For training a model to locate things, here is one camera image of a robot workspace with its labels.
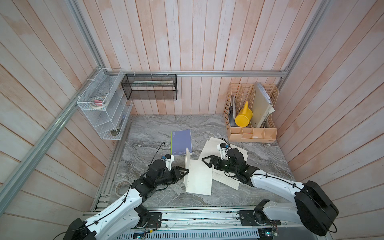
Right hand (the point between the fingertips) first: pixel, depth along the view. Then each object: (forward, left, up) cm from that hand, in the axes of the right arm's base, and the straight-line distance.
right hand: (206, 160), depth 83 cm
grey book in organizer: (+32, -18, +7) cm, 37 cm away
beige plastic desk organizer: (+25, -44, -6) cm, 51 cm away
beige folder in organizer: (+30, -35, +14) cm, 48 cm away
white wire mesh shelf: (+11, +52, +18) cm, 56 cm away
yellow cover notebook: (-8, +4, -10) cm, 13 cm away
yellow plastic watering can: (+29, -26, +6) cm, 39 cm away
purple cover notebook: (+20, +17, -10) cm, 28 cm away
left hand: (-9, +10, +2) cm, 14 cm away
